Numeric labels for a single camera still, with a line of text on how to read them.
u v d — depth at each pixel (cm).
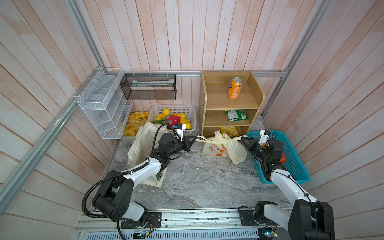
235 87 78
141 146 86
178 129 72
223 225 73
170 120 105
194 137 80
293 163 87
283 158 89
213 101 86
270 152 64
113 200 42
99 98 78
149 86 89
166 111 113
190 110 115
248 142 80
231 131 104
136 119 111
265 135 76
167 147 64
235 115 93
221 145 82
